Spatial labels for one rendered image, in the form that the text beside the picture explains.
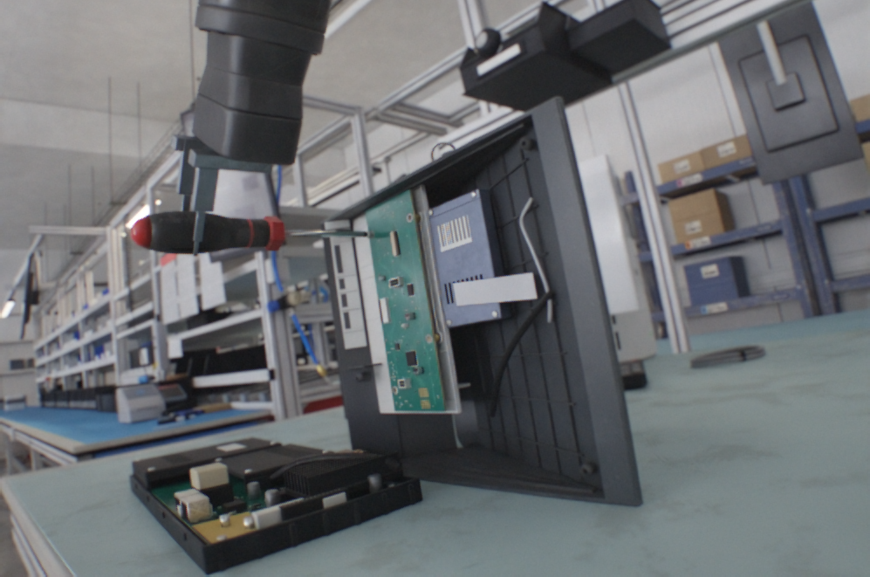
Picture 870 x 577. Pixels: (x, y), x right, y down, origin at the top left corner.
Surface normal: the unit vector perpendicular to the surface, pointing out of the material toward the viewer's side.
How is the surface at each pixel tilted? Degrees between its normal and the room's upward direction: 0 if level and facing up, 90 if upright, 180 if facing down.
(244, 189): 101
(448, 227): 90
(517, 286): 90
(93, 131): 90
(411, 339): 90
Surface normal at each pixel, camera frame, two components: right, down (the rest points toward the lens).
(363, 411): 0.13, -0.18
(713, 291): -0.71, 0.00
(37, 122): 0.69, -0.22
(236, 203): -0.32, 0.09
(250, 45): 0.05, 0.42
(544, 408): -0.95, 0.10
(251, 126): 0.61, 0.38
